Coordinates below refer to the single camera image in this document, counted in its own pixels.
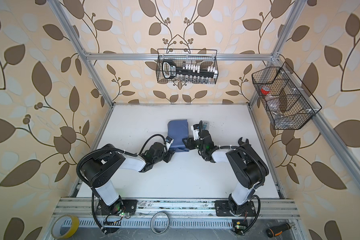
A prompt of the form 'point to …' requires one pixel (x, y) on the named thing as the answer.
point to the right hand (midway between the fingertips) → (186, 140)
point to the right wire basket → (288, 102)
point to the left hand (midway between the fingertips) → (173, 148)
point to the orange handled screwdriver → (272, 232)
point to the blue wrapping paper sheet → (177, 130)
